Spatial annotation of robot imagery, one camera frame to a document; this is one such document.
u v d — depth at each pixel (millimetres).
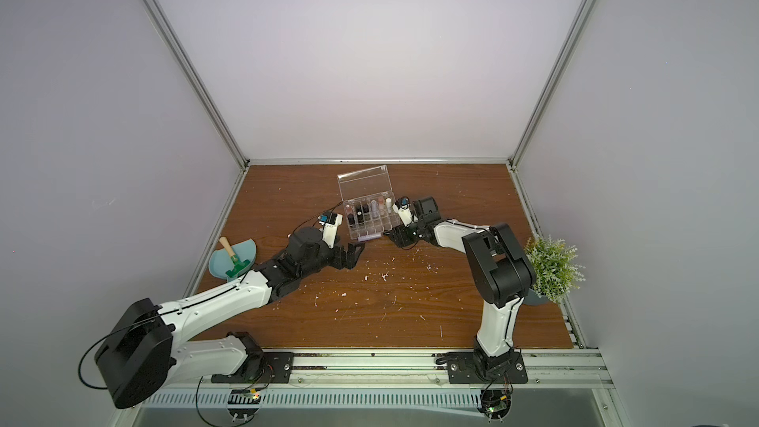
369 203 1002
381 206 1002
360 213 951
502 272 499
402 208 875
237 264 911
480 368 644
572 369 741
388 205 1002
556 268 721
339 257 729
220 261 927
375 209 1002
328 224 714
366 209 994
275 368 728
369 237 970
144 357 405
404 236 872
